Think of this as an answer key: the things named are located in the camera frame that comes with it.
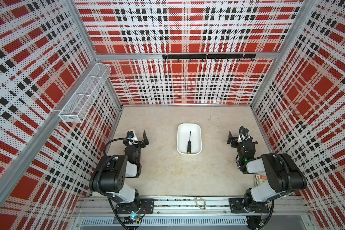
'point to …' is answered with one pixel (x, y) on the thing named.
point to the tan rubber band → (198, 205)
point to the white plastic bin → (189, 132)
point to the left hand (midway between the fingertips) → (137, 134)
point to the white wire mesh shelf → (76, 109)
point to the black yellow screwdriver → (189, 147)
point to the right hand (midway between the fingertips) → (237, 133)
